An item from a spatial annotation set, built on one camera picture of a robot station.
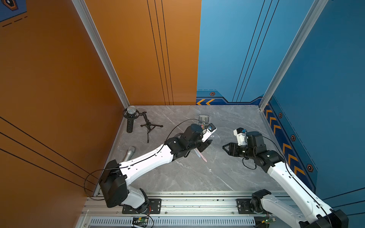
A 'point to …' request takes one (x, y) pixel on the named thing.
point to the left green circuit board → (141, 221)
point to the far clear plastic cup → (204, 118)
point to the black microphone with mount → (130, 113)
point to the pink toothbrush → (201, 155)
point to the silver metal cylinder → (129, 153)
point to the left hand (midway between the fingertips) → (209, 134)
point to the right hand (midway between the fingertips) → (226, 147)
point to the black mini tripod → (148, 125)
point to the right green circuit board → (268, 221)
